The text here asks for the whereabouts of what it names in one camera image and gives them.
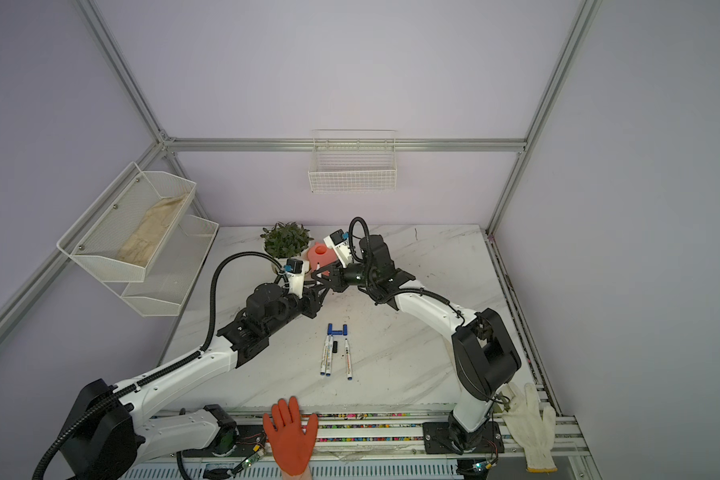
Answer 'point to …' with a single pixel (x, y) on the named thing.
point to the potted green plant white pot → (283, 242)
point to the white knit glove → (533, 430)
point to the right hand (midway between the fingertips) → (313, 274)
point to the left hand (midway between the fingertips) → (323, 285)
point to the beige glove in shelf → (144, 244)
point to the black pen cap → (335, 346)
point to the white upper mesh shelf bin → (123, 233)
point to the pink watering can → (322, 254)
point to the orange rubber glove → (292, 446)
